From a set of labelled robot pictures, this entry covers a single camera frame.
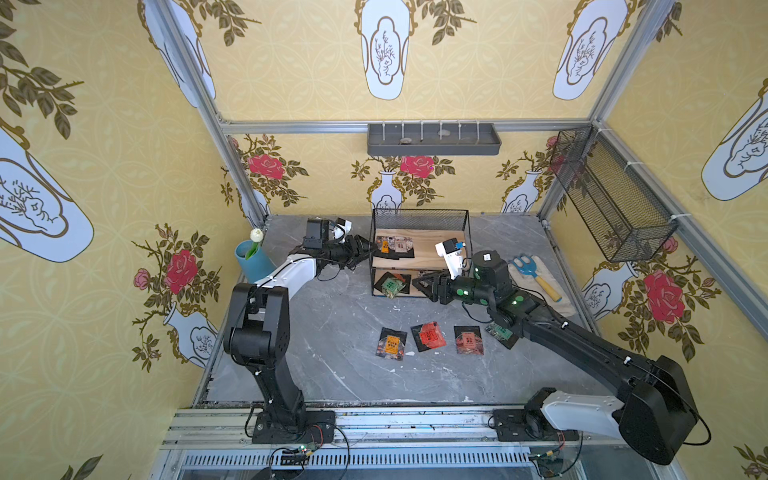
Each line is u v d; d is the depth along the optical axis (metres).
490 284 0.60
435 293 0.67
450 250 0.68
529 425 0.66
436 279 0.67
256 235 0.76
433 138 0.93
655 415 0.39
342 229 0.82
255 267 0.85
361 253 0.82
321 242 0.75
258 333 0.49
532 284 1.00
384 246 0.90
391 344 0.88
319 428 0.73
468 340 0.88
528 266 1.03
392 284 0.98
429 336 0.90
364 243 0.84
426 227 1.20
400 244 0.90
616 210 0.77
